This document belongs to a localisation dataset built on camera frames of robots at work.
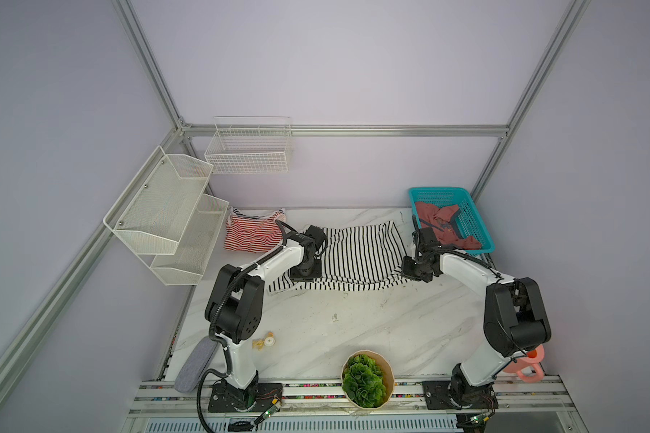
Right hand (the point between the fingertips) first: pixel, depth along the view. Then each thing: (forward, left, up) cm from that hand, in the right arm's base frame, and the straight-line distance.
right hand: (400, 273), depth 94 cm
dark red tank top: (+28, -22, -3) cm, 36 cm away
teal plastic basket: (+29, -29, -2) cm, 42 cm away
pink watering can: (-30, -30, +6) cm, 43 cm away
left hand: (-3, +32, +1) cm, 32 cm away
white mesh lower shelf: (-8, +65, +19) cm, 68 cm away
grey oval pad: (-28, +63, -1) cm, 69 cm away
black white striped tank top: (+10, +15, -5) cm, 19 cm away
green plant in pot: (-35, +16, +7) cm, 39 cm away
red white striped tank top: (+20, +56, 0) cm, 59 cm away
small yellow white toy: (-22, +44, -3) cm, 49 cm away
